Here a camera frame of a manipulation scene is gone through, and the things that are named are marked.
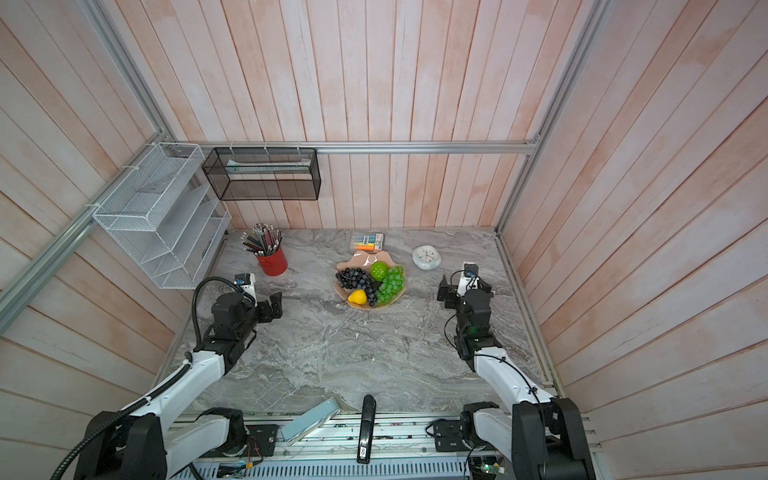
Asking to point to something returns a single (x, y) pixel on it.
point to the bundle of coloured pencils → (263, 239)
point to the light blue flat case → (304, 425)
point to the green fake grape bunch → (391, 286)
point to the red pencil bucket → (274, 264)
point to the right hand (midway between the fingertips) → (461, 275)
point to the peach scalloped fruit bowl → (363, 260)
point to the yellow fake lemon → (358, 296)
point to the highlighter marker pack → (369, 243)
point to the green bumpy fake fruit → (379, 270)
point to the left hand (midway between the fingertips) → (267, 298)
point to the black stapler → (367, 429)
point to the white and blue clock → (426, 257)
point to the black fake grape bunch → (357, 278)
